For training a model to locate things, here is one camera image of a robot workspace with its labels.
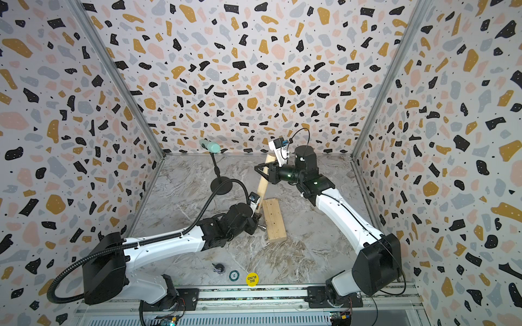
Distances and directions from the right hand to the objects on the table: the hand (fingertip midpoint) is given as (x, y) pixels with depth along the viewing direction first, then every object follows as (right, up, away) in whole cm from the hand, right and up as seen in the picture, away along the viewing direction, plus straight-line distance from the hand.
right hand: (259, 169), depth 71 cm
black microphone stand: (-24, -6, +33) cm, 41 cm away
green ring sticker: (-11, -41, +8) cm, 44 cm away
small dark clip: (-16, -38, +6) cm, 41 cm away
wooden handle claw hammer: (+1, -7, +2) cm, 7 cm away
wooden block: (+5, -23, +20) cm, 31 cm away
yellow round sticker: (-3, -42, +7) cm, 43 cm away
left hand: (0, -17, +9) cm, 19 cm away
